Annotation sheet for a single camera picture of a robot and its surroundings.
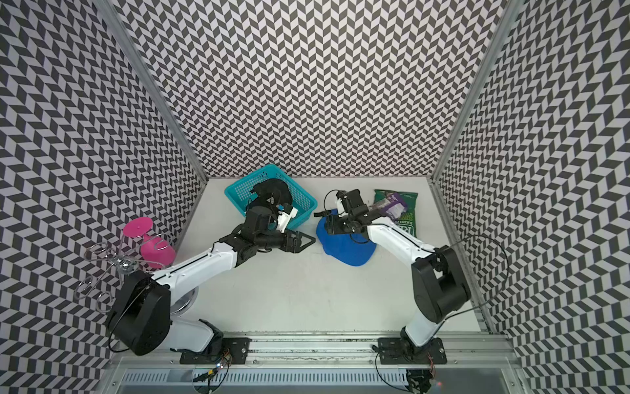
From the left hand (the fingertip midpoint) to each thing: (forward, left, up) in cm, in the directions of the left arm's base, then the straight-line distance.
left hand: (305, 240), depth 81 cm
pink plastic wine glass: (-7, +45, +5) cm, 45 cm away
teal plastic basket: (+24, +3, -10) cm, 27 cm away
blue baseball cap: (+3, -17, -11) cm, 20 cm away
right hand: (+7, -10, -3) cm, 13 cm away
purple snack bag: (+21, -37, -9) cm, 43 cm away
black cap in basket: (+32, +17, -12) cm, 38 cm away
